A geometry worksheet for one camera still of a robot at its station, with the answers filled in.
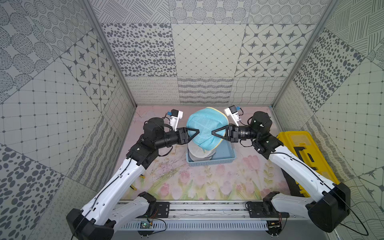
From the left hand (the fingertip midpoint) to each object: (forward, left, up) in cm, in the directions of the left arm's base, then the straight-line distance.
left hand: (197, 128), depth 63 cm
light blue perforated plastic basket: (+7, -18, -35) cm, 40 cm away
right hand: (-2, -6, -1) cm, 7 cm away
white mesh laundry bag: (+4, +1, -31) cm, 32 cm away
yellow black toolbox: (+6, -58, -21) cm, 62 cm away
